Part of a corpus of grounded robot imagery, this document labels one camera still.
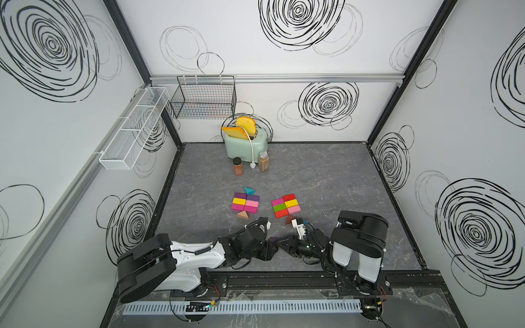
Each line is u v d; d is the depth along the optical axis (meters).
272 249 0.74
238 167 1.01
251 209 0.93
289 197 0.96
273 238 0.86
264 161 1.02
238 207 0.95
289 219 0.86
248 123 1.01
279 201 0.96
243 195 0.97
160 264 0.43
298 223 0.82
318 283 0.75
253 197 0.98
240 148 1.02
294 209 0.94
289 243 0.75
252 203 0.95
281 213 0.91
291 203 0.94
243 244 0.64
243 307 0.77
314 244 0.68
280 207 0.94
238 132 0.96
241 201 0.96
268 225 0.78
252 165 1.06
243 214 0.89
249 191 0.97
